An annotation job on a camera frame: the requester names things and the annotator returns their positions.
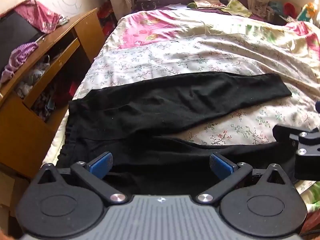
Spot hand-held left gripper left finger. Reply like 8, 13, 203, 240
31, 151, 128, 205

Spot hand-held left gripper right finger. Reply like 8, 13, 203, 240
196, 152, 292, 204

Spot black pants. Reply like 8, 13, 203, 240
56, 72, 303, 198

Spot red green printed bed sheet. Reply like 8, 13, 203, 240
299, 179, 320, 233

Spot wooden desk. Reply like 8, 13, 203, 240
0, 7, 105, 179

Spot colourful printed box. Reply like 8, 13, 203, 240
297, 2, 317, 22

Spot red plush toy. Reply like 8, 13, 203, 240
284, 2, 297, 16

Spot pile of clothes in desk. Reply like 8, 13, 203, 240
15, 54, 59, 123

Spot teal plush toy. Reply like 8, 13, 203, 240
268, 1, 285, 13

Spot floral patchwork bed quilt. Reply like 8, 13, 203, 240
42, 9, 320, 193

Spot green patterned paper bag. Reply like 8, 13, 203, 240
221, 0, 253, 18

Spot purple patterned cloth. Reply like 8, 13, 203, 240
0, 42, 39, 83

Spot red patterned cloth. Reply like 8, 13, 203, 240
97, 1, 118, 41

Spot magazine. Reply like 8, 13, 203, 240
192, 0, 227, 9

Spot black monitor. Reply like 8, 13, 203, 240
0, 11, 45, 73

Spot pink floral cloth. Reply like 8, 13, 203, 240
14, 0, 70, 34

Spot white paper sheet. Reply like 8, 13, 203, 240
165, 3, 188, 11

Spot black handbag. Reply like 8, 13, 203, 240
135, 0, 162, 12

